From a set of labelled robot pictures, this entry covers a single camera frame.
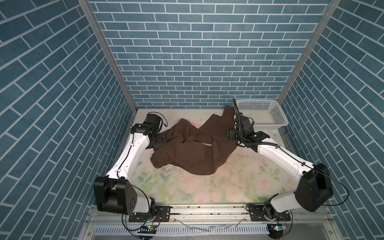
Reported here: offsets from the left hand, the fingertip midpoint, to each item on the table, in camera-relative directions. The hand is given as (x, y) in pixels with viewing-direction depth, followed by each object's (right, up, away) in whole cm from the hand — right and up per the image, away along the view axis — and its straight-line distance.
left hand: (155, 143), depth 82 cm
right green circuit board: (+63, -39, -11) cm, 75 cm away
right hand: (+43, +8, +4) cm, 43 cm away
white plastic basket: (+77, +19, +38) cm, 88 cm away
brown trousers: (+26, -6, +12) cm, 29 cm away
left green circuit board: (+1, -39, -10) cm, 41 cm away
